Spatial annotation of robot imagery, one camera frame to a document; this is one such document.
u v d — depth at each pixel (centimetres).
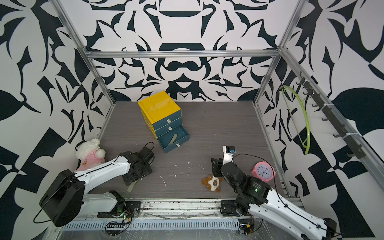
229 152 64
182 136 94
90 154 83
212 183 80
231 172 53
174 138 99
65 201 41
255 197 50
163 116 83
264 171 85
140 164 65
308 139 66
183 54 92
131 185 77
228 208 74
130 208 74
